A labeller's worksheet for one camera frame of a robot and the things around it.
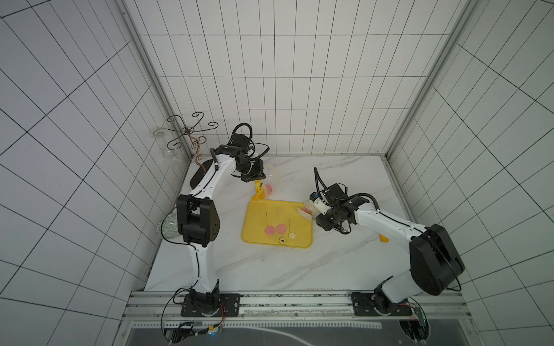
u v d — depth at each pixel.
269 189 0.94
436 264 0.43
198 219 0.52
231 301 0.73
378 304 0.66
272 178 0.94
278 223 0.93
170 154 0.91
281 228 0.93
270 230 0.93
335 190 0.70
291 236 0.90
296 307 0.74
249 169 0.78
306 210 0.96
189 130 0.87
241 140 0.74
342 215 0.64
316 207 0.81
